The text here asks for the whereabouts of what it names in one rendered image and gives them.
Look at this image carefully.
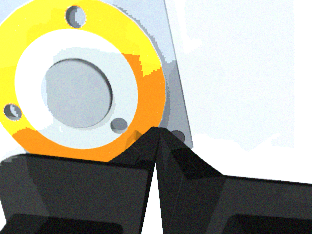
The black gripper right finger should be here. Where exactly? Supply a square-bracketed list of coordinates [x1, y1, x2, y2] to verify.
[156, 127, 312, 234]

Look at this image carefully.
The yellow and orange round plate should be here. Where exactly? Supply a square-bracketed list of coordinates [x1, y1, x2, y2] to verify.
[0, 0, 166, 162]

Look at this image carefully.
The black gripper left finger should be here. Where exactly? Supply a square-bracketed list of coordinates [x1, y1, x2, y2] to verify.
[0, 126, 160, 234]

